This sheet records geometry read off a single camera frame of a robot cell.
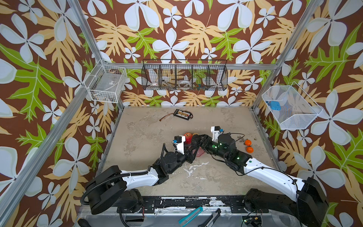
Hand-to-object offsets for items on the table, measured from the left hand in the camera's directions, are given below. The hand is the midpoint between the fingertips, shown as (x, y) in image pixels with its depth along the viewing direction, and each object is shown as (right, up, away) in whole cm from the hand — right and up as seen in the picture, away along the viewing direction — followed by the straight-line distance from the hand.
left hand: (197, 144), depth 75 cm
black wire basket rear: (-6, +45, +22) cm, 51 cm away
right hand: (-2, +3, 0) cm, 4 cm away
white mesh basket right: (+57, +19, +3) cm, 60 cm away
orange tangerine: (+37, -7, +19) cm, 42 cm away
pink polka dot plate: (+1, -4, -3) cm, 5 cm away
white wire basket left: (-56, +36, +11) cm, 67 cm away
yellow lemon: (+2, +3, +30) cm, 30 cm away
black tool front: (+5, -38, -6) cm, 38 cm away
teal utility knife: (-7, -37, -5) cm, 38 cm away
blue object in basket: (+50, +22, +11) cm, 56 cm away
